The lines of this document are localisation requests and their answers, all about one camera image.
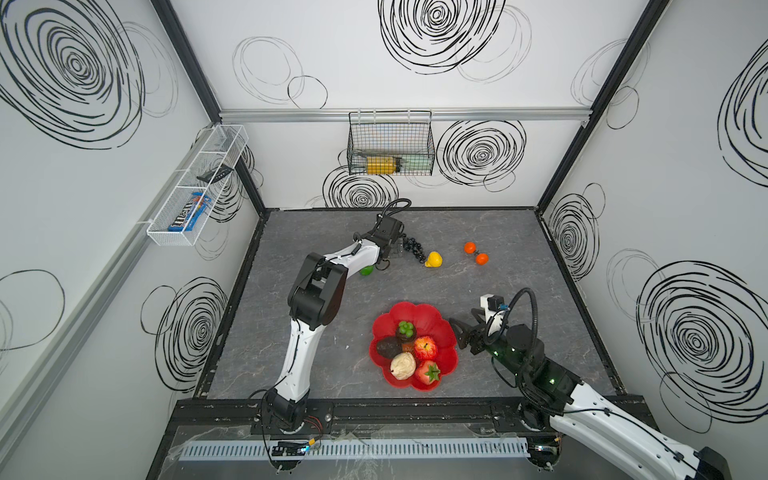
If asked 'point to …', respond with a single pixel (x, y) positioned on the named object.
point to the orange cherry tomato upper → (470, 247)
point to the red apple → (425, 348)
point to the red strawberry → (428, 372)
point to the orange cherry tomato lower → (482, 259)
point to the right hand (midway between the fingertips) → (461, 316)
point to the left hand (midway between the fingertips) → (389, 245)
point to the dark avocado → (389, 347)
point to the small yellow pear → (434, 260)
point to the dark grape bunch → (416, 248)
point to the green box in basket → (416, 162)
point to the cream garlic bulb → (403, 365)
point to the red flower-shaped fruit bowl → (429, 322)
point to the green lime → (368, 270)
